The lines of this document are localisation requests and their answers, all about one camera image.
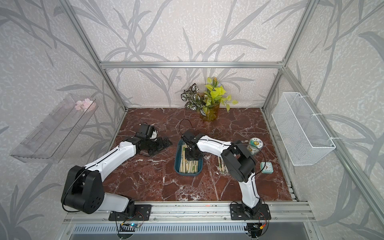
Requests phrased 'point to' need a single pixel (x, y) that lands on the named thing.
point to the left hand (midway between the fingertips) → (167, 146)
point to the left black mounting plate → (134, 212)
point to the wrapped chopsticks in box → (187, 166)
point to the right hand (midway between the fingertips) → (189, 158)
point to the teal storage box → (178, 150)
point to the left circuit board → (135, 225)
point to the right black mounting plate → (239, 212)
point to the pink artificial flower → (87, 104)
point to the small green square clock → (268, 168)
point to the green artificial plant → (197, 100)
